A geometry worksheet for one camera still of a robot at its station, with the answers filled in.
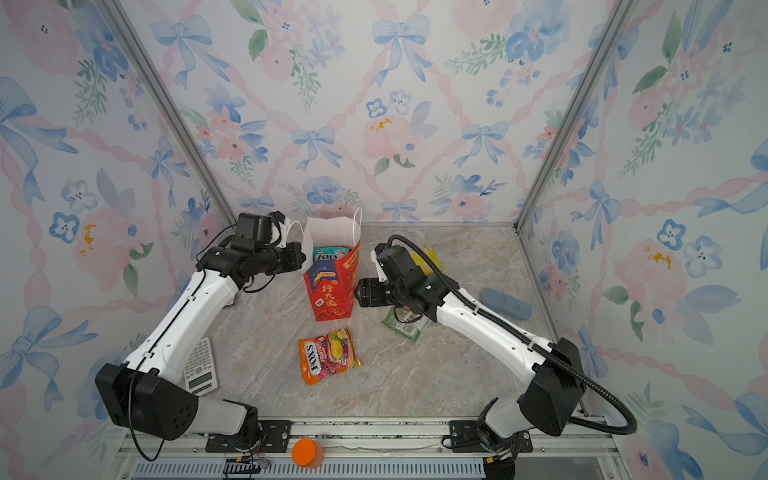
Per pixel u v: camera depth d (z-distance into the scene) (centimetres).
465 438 73
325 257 90
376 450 72
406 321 93
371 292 66
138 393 39
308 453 64
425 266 53
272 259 65
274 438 74
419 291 55
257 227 59
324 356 84
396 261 56
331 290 86
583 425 45
